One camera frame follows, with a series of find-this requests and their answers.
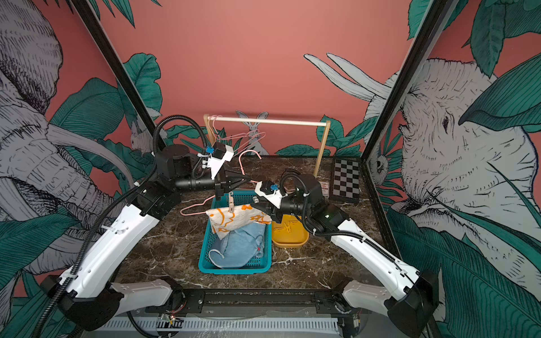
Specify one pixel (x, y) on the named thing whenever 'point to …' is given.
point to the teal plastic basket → (211, 240)
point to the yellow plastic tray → (291, 232)
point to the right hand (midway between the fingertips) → (253, 198)
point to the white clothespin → (231, 201)
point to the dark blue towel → (240, 247)
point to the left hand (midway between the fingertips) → (248, 176)
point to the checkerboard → (345, 182)
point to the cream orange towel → (222, 221)
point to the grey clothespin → (256, 199)
